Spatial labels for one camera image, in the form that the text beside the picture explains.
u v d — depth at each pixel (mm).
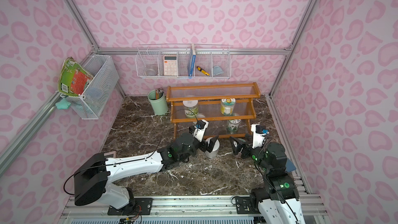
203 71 952
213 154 888
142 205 735
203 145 664
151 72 959
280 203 453
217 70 1007
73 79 724
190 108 824
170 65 930
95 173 458
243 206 723
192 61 862
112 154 902
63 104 626
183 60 979
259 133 571
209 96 805
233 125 941
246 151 587
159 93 1003
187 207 747
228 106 845
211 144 670
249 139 704
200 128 629
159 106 1036
